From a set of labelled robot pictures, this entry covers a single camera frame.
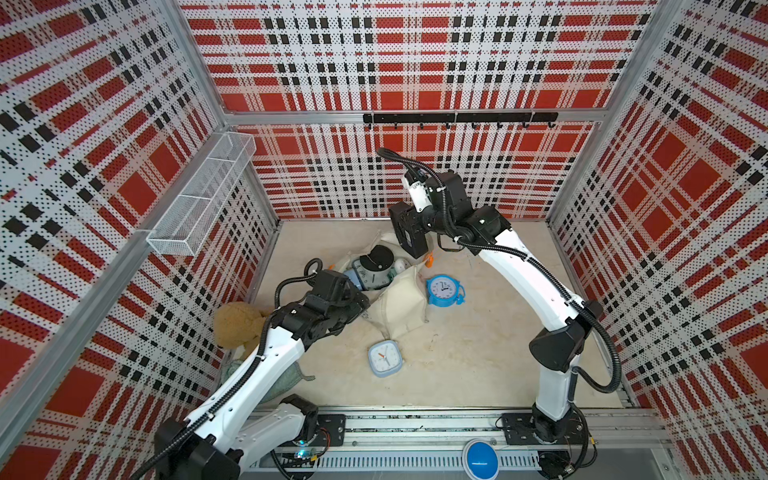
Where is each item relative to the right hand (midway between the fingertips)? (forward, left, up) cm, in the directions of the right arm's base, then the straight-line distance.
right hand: (412, 212), depth 74 cm
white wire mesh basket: (+11, +69, -12) cm, 71 cm away
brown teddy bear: (-23, +43, -15) cm, 52 cm away
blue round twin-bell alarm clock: (-3, -11, -34) cm, 36 cm away
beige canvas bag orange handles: (-14, +3, -24) cm, 28 cm away
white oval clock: (0, +3, -22) cm, 22 cm away
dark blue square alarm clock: (+1, +15, -31) cm, 35 cm away
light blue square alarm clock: (-26, +8, -33) cm, 42 cm away
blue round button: (-49, -15, -33) cm, 61 cm away
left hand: (-16, +13, -19) cm, 28 cm away
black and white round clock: (+3, +10, -24) cm, 26 cm away
